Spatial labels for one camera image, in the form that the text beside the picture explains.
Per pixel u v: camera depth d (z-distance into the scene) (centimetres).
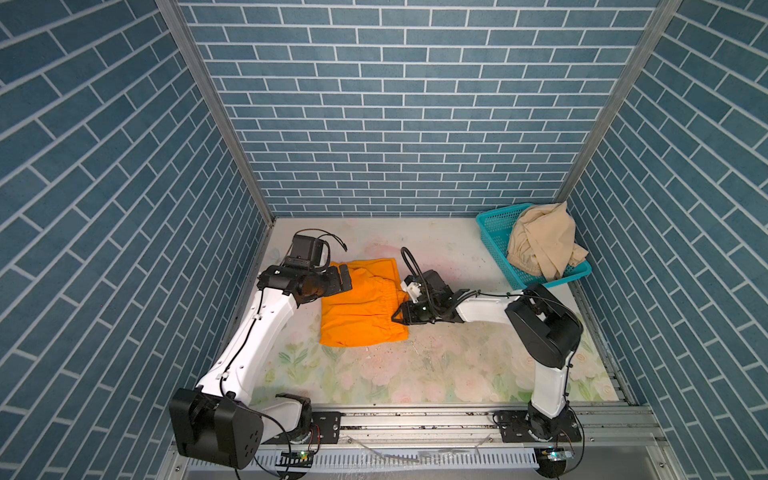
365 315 90
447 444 72
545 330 51
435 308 75
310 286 66
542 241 101
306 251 59
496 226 115
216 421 37
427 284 76
